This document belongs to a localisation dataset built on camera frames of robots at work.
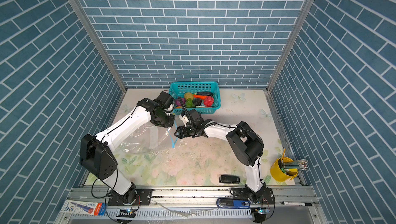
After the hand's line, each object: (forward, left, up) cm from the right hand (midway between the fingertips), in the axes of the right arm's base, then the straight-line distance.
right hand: (178, 131), depth 90 cm
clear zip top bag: (-5, +17, -4) cm, 18 cm away
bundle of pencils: (-16, -60, +1) cm, 62 cm away
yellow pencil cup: (-21, -53, +2) cm, 57 cm away
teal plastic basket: (+35, +6, +1) cm, 35 cm away
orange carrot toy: (+31, -10, -3) cm, 33 cm away
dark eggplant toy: (+35, -13, -3) cm, 37 cm away
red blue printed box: (-40, +30, -4) cm, 50 cm away
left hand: (0, +2, +8) cm, 8 cm away
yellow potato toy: (+32, -1, -2) cm, 32 cm away
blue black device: (-32, -31, -7) cm, 46 cm away
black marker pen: (-30, -62, -7) cm, 70 cm away
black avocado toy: (+26, -8, -2) cm, 27 cm away
